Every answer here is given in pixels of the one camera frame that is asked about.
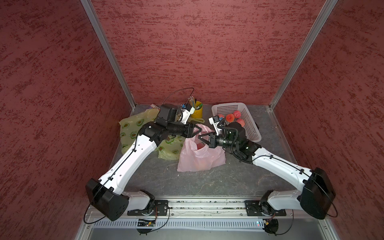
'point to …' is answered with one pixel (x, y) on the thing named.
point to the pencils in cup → (193, 103)
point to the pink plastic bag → (195, 155)
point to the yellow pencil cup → (198, 113)
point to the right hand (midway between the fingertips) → (198, 141)
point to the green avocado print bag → (172, 148)
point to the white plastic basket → (252, 132)
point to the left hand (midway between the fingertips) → (196, 132)
